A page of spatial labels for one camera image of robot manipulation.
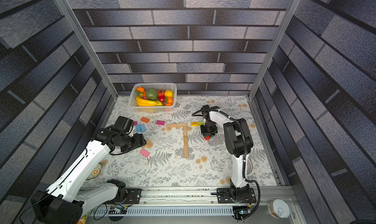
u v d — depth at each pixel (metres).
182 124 1.01
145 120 1.03
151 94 1.07
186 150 0.90
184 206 0.73
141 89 1.13
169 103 1.09
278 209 0.66
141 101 1.05
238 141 0.53
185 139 0.95
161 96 1.14
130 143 0.64
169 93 1.14
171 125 1.02
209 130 0.84
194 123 1.02
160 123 1.04
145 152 0.90
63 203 0.37
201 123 1.01
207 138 0.94
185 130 1.00
